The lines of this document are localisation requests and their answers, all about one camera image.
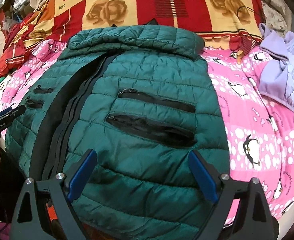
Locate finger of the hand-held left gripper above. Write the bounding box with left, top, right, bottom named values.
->
left=0, top=106, right=14, bottom=118
left=8, top=104, right=27, bottom=118

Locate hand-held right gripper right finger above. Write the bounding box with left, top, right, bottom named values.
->
left=188, top=150, right=279, bottom=240

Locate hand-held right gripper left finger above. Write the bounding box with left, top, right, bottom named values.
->
left=11, top=149, right=97, bottom=240

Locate green puffer jacket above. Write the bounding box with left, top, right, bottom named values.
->
left=4, top=19, right=230, bottom=240

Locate red striped cloth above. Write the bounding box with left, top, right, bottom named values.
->
left=0, top=17, right=37, bottom=78

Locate pink penguin print blanket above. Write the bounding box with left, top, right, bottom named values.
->
left=0, top=39, right=294, bottom=227

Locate lilac jacket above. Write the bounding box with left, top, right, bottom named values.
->
left=258, top=22, right=294, bottom=128

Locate red orange checkered blanket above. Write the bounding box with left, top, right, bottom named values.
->
left=2, top=0, right=265, bottom=55

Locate floral cloth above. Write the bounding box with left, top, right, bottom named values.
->
left=261, top=0, right=289, bottom=32

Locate black cable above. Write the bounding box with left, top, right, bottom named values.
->
left=237, top=5, right=263, bottom=42

